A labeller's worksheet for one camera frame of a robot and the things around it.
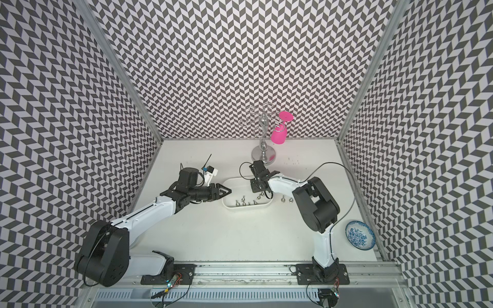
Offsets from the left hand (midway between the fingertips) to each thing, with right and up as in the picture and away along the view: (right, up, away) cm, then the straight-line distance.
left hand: (228, 194), depth 82 cm
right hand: (+13, +1, +16) cm, 21 cm away
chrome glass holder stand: (+17, +18, +26) cm, 36 cm away
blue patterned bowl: (+57, -18, 0) cm, 60 cm away
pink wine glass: (+24, +28, +10) cm, 38 cm away
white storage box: (+5, -3, +12) cm, 13 cm away
